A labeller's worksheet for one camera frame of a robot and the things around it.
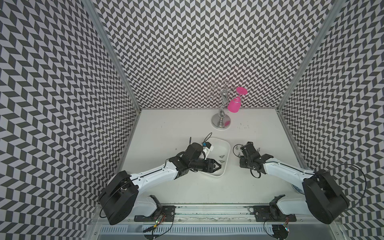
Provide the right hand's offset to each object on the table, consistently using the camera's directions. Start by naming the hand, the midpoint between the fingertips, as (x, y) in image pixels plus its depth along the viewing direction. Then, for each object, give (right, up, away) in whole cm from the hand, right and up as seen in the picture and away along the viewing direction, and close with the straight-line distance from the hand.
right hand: (244, 163), depth 89 cm
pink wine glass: (-5, +36, +6) cm, 37 cm away
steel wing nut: (-14, +4, +2) cm, 14 cm away
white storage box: (-14, +6, +3) cm, 16 cm away
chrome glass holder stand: (-11, +26, +20) cm, 35 cm away
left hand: (-18, +1, -13) cm, 23 cm away
